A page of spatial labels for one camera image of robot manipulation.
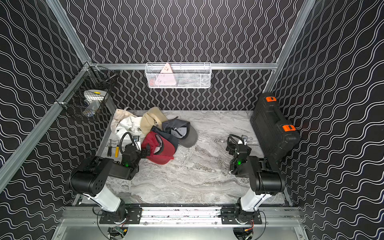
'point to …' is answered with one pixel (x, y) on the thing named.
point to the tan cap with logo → (154, 117)
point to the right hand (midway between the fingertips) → (239, 142)
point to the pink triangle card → (166, 77)
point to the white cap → (131, 124)
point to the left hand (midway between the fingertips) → (139, 141)
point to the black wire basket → (87, 94)
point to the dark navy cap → (171, 136)
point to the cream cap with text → (119, 115)
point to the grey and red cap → (182, 130)
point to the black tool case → (278, 136)
